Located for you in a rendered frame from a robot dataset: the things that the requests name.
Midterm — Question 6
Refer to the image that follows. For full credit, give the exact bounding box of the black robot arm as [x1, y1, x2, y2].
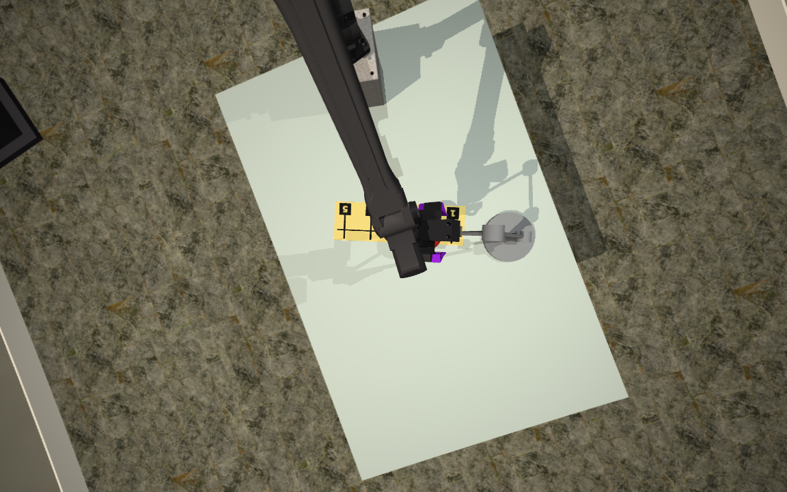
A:
[273, 0, 462, 278]

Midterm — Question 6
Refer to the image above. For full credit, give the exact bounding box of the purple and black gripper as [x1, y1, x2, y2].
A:
[415, 202, 447, 263]

